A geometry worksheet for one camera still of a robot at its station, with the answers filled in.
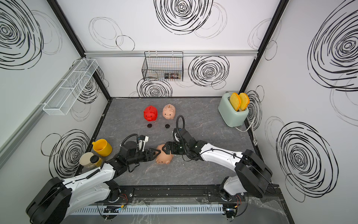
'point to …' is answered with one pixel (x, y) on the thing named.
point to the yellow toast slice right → (244, 101)
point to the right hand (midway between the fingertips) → (167, 150)
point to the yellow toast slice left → (235, 101)
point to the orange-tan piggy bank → (162, 157)
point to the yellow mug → (101, 147)
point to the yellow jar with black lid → (97, 160)
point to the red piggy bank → (150, 113)
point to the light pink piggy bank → (168, 111)
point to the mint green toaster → (234, 118)
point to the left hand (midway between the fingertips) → (158, 153)
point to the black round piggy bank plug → (149, 125)
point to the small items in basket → (172, 75)
